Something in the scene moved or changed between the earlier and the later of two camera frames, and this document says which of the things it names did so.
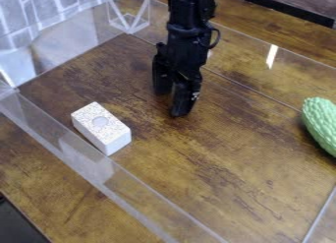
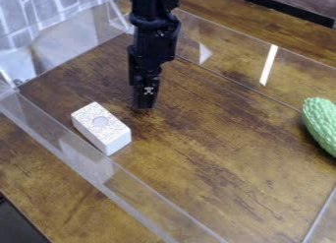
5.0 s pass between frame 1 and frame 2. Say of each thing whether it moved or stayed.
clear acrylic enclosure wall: stayed
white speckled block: stayed
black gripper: moved
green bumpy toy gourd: stayed
